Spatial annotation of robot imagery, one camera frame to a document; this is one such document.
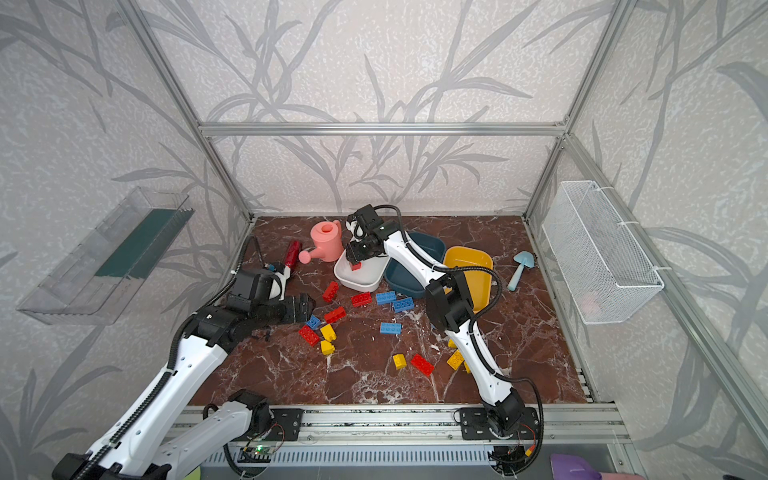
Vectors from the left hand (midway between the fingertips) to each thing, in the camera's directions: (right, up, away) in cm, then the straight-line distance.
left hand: (307, 295), depth 77 cm
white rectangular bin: (+13, +2, +19) cm, 24 cm away
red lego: (+1, -2, +20) cm, 20 cm away
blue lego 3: (+21, -12, +13) cm, 28 cm away
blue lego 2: (+25, -6, +17) cm, 31 cm away
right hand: (+9, +13, +21) cm, 26 cm away
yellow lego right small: (+39, -16, +9) cm, 44 cm away
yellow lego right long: (+40, -20, +7) cm, 45 cm away
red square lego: (+9, +6, +24) cm, 26 cm away
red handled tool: (-15, +10, +28) cm, 33 cm away
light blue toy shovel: (+69, +8, +29) cm, 75 cm away
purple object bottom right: (+64, -37, -10) cm, 75 cm away
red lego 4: (-3, -14, +12) cm, 19 cm away
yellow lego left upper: (+3, -13, +10) cm, 17 cm away
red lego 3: (+4, -9, +14) cm, 17 cm away
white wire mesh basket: (+68, +7, -16) cm, 70 cm away
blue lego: (+20, -4, +19) cm, 28 cm away
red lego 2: (+11, -5, +19) cm, 23 cm away
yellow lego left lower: (+3, -16, +8) cm, 18 cm away
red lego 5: (+30, -20, +5) cm, 37 cm away
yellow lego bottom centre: (+24, -19, +5) cm, 31 cm away
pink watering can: (0, +13, +24) cm, 28 cm away
